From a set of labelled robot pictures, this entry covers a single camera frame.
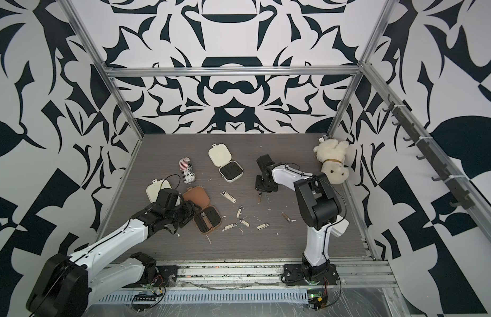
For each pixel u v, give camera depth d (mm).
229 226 868
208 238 833
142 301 727
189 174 991
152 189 940
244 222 870
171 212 712
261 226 861
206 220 869
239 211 898
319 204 509
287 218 885
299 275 743
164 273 743
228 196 939
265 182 849
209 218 870
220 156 1069
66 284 392
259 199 944
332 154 1002
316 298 713
